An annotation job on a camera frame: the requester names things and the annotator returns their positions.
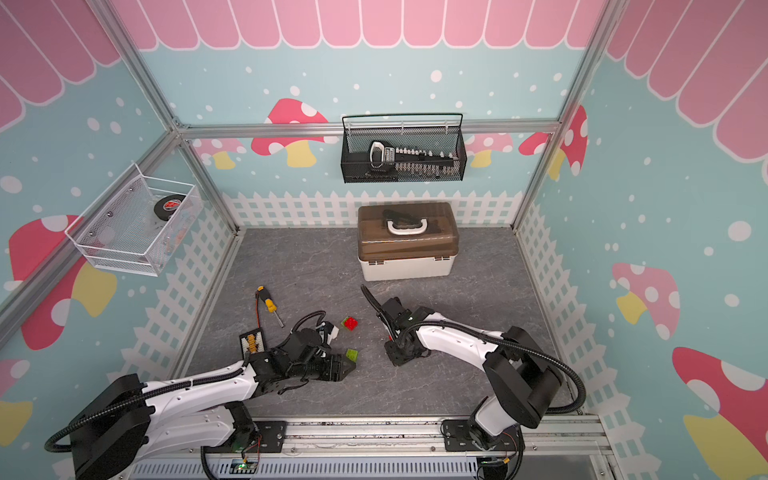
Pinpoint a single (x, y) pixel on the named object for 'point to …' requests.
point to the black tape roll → (166, 205)
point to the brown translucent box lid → (408, 231)
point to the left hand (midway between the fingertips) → (346, 372)
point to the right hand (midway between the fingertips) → (399, 357)
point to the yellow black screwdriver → (269, 302)
